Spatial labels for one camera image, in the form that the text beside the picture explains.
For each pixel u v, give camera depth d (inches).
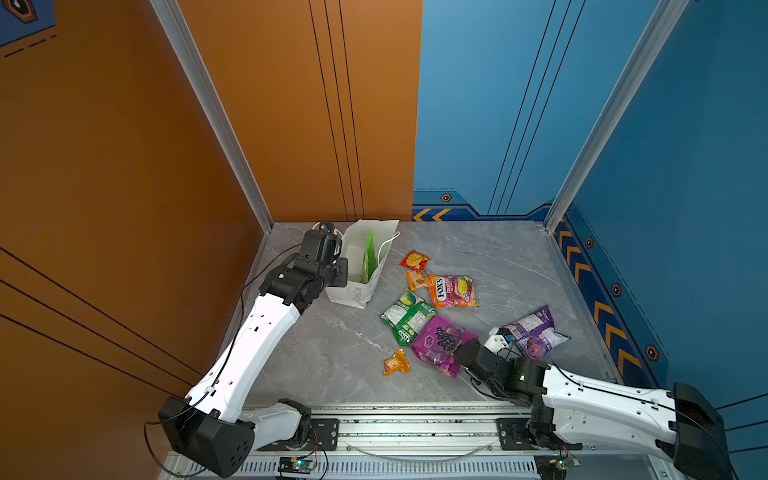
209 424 14.6
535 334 34.1
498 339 28.4
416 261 41.4
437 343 32.1
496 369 22.9
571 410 19.9
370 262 31.4
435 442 28.8
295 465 27.8
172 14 27.4
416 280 39.7
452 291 38.0
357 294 32.3
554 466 27.8
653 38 28.7
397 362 32.9
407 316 36.0
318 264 21.1
